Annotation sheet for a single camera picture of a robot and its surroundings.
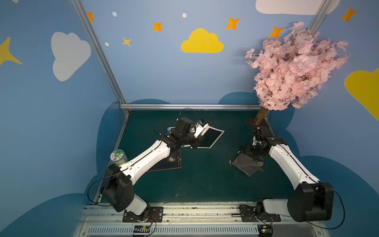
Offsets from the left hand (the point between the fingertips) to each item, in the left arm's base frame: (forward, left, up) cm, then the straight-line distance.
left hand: (203, 134), depth 79 cm
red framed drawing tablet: (-6, +18, -23) cm, 30 cm away
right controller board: (-41, -32, -26) cm, 58 cm away
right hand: (-4, -28, -11) cm, 31 cm away
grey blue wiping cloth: (-8, -28, -20) cm, 35 cm away
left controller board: (-42, +30, -25) cm, 57 cm away
